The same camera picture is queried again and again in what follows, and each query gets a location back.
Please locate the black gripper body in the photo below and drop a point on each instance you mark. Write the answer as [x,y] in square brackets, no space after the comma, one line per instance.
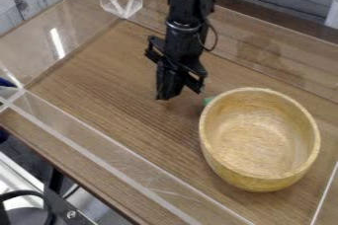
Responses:
[178,51]

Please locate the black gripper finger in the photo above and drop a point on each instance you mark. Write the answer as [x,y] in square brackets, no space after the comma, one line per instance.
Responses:
[161,76]
[175,82]

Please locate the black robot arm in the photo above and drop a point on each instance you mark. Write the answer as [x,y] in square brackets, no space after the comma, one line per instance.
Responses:
[190,12]

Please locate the green block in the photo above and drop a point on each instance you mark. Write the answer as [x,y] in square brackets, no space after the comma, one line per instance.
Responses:
[207,101]

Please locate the light wooden bowl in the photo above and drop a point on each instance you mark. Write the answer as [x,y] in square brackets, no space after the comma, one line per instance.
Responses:
[259,139]

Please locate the blue object behind acrylic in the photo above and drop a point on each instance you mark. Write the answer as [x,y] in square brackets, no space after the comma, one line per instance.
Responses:
[5,83]

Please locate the clear acrylic corner bracket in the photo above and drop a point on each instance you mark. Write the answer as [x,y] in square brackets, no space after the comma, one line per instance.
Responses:
[121,8]

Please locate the clear acrylic enclosure wall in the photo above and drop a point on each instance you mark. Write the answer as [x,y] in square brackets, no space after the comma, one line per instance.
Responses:
[84,110]

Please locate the black metal table bracket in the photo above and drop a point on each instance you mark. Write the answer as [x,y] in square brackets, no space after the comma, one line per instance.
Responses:
[65,213]

